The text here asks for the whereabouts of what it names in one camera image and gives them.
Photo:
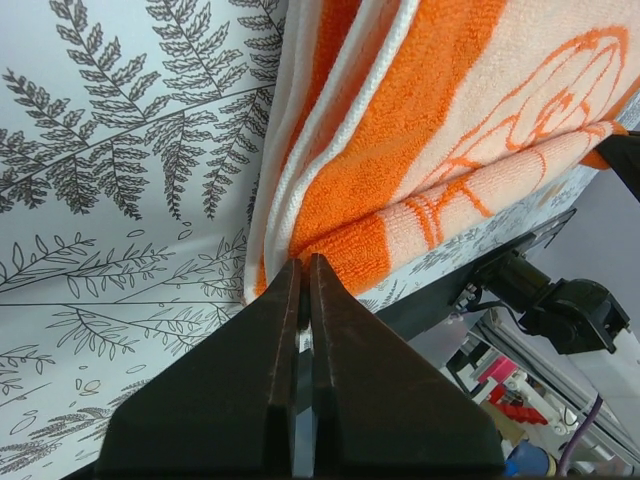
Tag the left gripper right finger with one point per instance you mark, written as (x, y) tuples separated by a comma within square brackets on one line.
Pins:
[(379, 407)]

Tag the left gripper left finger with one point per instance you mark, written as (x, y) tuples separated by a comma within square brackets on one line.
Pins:
[(227, 407)]

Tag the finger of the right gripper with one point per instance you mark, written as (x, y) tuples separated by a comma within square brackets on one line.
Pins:
[(622, 154)]

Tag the orange patterned towel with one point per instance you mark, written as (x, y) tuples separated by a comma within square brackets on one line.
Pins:
[(397, 125)]

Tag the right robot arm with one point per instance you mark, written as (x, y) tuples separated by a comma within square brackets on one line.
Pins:
[(581, 316)]

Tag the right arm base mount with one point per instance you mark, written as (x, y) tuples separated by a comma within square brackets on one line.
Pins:
[(506, 272)]

